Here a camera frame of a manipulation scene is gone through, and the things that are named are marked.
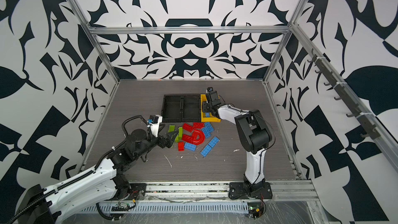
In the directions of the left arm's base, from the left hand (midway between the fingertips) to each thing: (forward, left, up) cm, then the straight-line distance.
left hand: (171, 125), depth 75 cm
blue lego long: (-6, -17, -17) cm, 25 cm away
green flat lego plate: (+8, +3, -17) cm, 19 cm away
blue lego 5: (+5, -18, -18) cm, 25 cm away
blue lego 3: (+16, -19, -16) cm, 30 cm away
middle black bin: (+25, -8, -23) cm, 35 cm away
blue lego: (-3, -8, -18) cm, 20 cm away
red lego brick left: (+8, -7, -18) cm, 21 cm away
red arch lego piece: (+1, -9, -17) cm, 19 cm away
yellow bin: (+15, -22, -20) cm, 33 cm away
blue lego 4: (+9, -19, -18) cm, 27 cm away
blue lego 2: (-1, -22, -18) cm, 28 cm away
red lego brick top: (+10, -13, -18) cm, 25 cm away
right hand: (+23, -18, -13) cm, 32 cm away
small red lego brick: (-4, -3, -17) cm, 18 cm away
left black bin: (+25, +5, -22) cm, 34 cm away
